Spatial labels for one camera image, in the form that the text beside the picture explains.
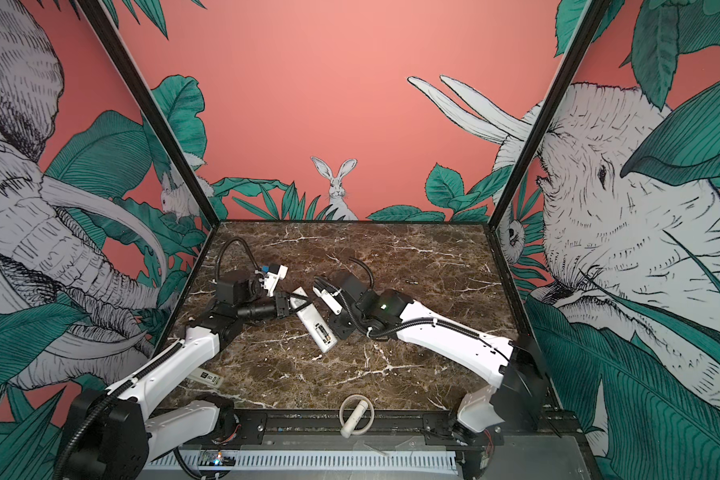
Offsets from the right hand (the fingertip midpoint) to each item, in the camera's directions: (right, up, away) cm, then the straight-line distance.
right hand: (327, 315), depth 74 cm
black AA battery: (+26, +5, +30) cm, 40 cm away
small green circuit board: (-26, -34, -4) cm, 43 cm away
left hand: (-5, +3, +3) cm, 7 cm away
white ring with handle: (+5, -27, -2) cm, 28 cm away
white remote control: (-4, -2, +3) cm, 5 cm away
